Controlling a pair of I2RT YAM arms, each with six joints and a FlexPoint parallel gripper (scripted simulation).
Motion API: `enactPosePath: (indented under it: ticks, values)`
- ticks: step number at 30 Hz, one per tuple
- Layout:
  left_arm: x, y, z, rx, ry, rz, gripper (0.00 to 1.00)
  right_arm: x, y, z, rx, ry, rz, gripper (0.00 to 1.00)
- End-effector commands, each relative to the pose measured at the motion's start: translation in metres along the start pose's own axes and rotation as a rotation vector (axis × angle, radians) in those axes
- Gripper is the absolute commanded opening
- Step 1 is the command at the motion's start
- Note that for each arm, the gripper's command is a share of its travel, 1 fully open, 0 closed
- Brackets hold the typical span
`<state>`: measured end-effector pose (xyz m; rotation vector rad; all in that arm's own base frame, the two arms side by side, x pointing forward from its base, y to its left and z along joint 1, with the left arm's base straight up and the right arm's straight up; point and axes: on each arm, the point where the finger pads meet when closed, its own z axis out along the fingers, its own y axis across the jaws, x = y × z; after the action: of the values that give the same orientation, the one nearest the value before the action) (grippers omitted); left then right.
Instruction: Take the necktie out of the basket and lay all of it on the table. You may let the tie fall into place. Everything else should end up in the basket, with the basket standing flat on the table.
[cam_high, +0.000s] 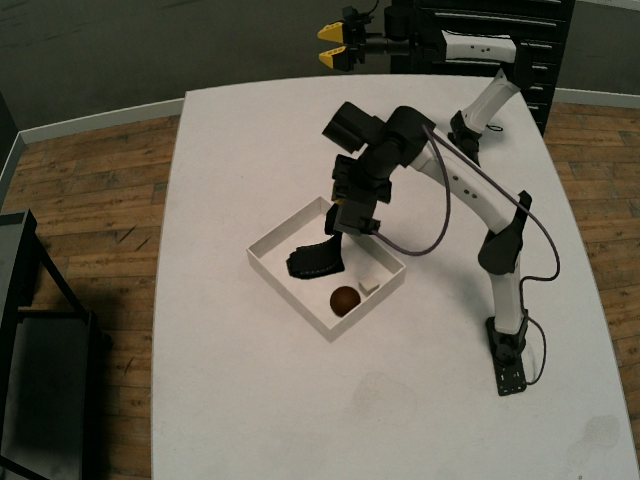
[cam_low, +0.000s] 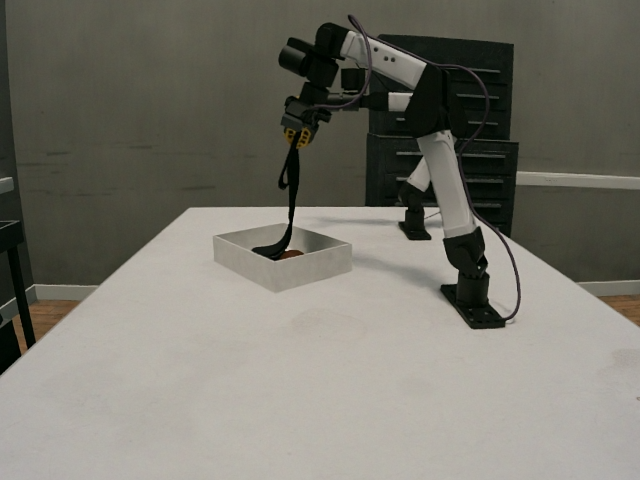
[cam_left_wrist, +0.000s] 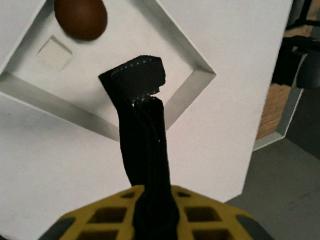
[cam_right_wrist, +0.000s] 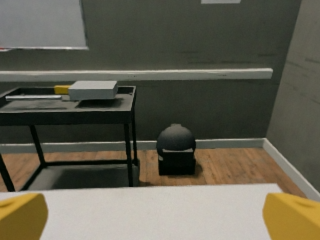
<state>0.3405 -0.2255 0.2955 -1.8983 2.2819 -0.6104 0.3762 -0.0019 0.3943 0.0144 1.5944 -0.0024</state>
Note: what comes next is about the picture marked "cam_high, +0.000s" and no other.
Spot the dark brown ball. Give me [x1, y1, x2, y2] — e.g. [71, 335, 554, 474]
[330, 286, 361, 317]

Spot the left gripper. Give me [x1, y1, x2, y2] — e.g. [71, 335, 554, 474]
[331, 154, 392, 205]

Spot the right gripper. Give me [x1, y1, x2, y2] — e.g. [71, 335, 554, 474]
[318, 20, 384, 72]

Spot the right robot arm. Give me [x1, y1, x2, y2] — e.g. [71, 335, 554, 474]
[342, 5, 536, 168]

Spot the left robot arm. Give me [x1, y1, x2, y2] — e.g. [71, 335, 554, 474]
[321, 101, 532, 397]

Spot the small beige block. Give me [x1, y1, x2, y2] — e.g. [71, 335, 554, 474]
[358, 274, 380, 298]

